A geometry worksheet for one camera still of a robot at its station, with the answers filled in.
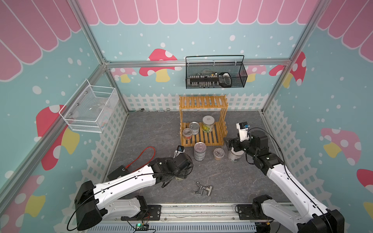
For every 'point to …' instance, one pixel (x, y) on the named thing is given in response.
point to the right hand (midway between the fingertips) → (231, 135)
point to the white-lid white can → (234, 156)
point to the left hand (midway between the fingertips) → (180, 169)
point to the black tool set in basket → (210, 79)
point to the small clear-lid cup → (187, 133)
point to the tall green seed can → (199, 149)
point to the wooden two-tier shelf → (193, 108)
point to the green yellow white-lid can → (208, 123)
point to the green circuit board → (141, 226)
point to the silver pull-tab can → (194, 126)
